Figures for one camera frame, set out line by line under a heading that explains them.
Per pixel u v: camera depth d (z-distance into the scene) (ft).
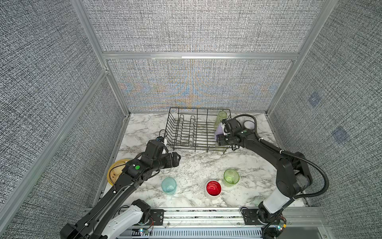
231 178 2.81
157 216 2.41
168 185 2.74
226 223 2.40
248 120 3.63
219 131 3.05
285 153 1.60
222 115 3.36
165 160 2.13
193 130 3.37
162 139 2.24
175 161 2.15
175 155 2.18
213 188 2.67
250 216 2.42
